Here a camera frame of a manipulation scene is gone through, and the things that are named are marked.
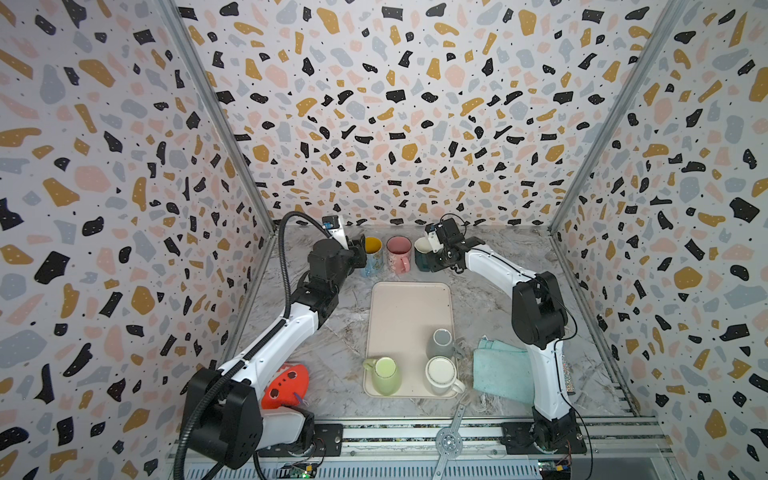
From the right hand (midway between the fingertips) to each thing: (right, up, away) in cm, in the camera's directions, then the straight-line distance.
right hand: (428, 252), depth 100 cm
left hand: (-21, +5, -22) cm, 30 cm away
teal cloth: (+20, -34, -14) cm, 42 cm away
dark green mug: (-2, +1, 0) cm, 2 cm away
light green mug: (-13, -32, -25) cm, 42 cm away
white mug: (+2, -32, -22) cm, 39 cm away
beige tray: (-9, -21, -3) cm, 23 cm away
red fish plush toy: (-37, -34, -24) cm, 56 cm away
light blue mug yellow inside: (-18, -2, +1) cm, 18 cm away
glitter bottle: (+36, -36, -20) cm, 55 cm away
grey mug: (+2, -25, -20) cm, 32 cm away
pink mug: (-10, +1, +1) cm, 10 cm away
